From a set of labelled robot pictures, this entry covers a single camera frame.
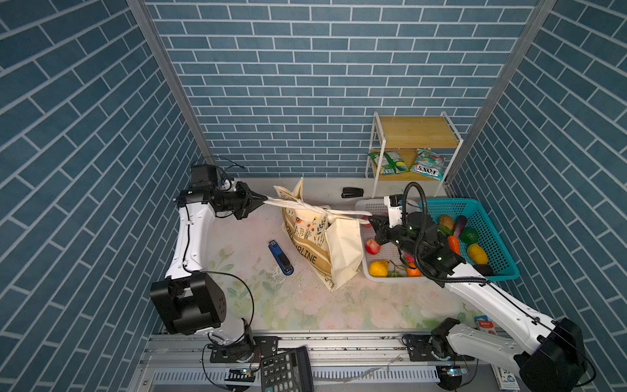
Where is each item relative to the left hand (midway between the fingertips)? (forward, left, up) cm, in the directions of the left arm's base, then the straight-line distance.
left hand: (264, 194), depth 77 cm
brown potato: (+7, -72, -24) cm, 76 cm away
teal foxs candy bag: (+25, -64, -9) cm, 70 cm away
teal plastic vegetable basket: (-12, -83, -21) cm, 87 cm away
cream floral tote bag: (-15, -20, -3) cm, 25 cm away
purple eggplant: (+6, -78, -25) cm, 82 cm away
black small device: (+26, -33, -28) cm, 51 cm away
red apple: (-6, -38, -23) cm, 44 cm away
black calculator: (-44, -8, -26) cm, 52 cm away
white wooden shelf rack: (+37, -60, -10) cm, 71 cm away
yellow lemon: (-16, -39, -22) cm, 47 cm away
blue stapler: (-8, -3, -28) cm, 30 cm away
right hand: (-6, -34, -3) cm, 35 cm away
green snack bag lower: (+25, -48, -9) cm, 55 cm away
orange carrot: (-5, -70, -24) cm, 74 cm away
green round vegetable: (-2, -77, -22) cm, 80 cm away
